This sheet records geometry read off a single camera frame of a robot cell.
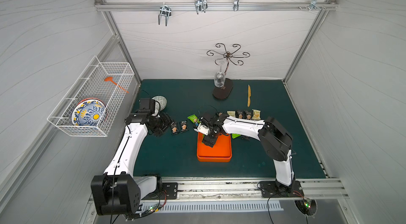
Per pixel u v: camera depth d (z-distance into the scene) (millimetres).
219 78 931
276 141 503
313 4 765
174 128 935
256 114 1007
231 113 1009
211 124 714
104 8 780
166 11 782
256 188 747
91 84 699
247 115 1000
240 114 1005
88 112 616
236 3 723
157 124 664
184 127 938
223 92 1136
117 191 379
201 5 766
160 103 1044
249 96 1111
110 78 782
